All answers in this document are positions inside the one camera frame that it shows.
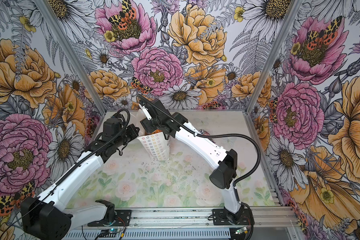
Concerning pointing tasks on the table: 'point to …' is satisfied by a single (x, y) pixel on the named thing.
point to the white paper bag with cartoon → (159, 147)
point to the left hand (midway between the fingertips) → (139, 133)
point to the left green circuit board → (108, 233)
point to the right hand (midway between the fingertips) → (150, 123)
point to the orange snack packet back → (156, 131)
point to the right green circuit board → (243, 230)
